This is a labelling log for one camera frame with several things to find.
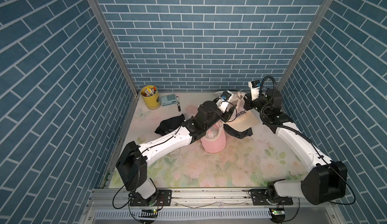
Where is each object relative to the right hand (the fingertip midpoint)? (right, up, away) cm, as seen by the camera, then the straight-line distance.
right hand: (244, 94), depth 79 cm
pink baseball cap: (-15, -28, +13) cm, 34 cm away
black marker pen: (-40, -5, +32) cm, 52 cm away
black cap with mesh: (+1, -25, +14) cm, 29 cm away
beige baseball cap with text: (+2, -14, +8) cm, 16 cm away
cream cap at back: (-5, -1, -3) cm, 6 cm away
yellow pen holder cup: (-59, +1, +25) cm, 64 cm away
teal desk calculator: (-49, -2, +35) cm, 60 cm away
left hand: (-7, -5, -8) cm, 12 cm away
